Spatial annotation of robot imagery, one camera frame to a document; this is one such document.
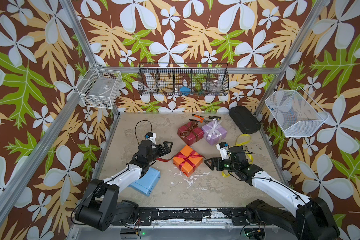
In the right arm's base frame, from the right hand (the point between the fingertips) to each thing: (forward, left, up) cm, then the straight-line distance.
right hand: (209, 160), depth 83 cm
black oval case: (+35, -32, -5) cm, 48 cm away
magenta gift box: (+21, +9, -3) cm, 23 cm away
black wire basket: (+49, +14, +21) cm, 55 cm away
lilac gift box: (+25, -2, -3) cm, 25 cm away
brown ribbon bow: (+21, +13, -2) cm, 25 cm away
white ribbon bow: (+23, -7, -1) cm, 24 cm away
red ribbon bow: (+3, +14, -2) cm, 15 cm away
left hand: (+9, +23, +4) cm, 25 cm away
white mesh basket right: (+20, -49, +17) cm, 56 cm away
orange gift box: (-5, +12, -3) cm, 13 cm away
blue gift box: (-12, +35, -3) cm, 37 cm away
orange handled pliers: (+39, 0, -9) cm, 40 cm away
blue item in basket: (+40, +13, +19) cm, 46 cm away
